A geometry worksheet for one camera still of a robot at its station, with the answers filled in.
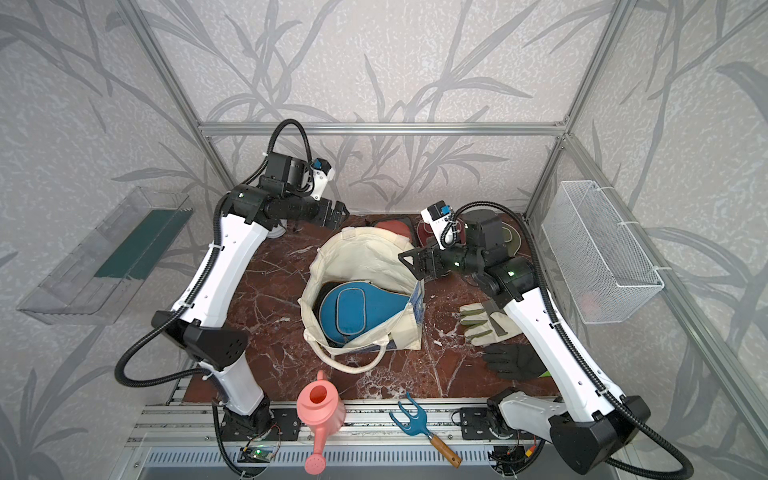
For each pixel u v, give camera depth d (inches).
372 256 34.9
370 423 29.6
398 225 44.9
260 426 25.8
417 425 29.1
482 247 19.5
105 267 25.9
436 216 22.5
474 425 28.9
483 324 35.8
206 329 17.3
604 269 24.2
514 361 32.5
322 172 25.6
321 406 26.2
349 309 33.1
